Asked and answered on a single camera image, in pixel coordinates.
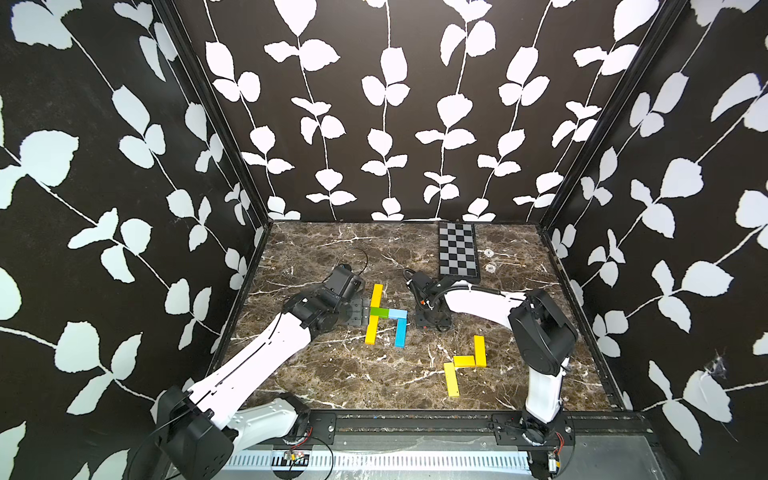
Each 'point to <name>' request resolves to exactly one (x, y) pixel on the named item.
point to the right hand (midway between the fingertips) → (422, 319)
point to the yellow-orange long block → (371, 333)
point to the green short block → (380, 312)
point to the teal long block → (401, 332)
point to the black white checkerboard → (457, 251)
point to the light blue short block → (397, 314)
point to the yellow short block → (464, 361)
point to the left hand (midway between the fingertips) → (356, 305)
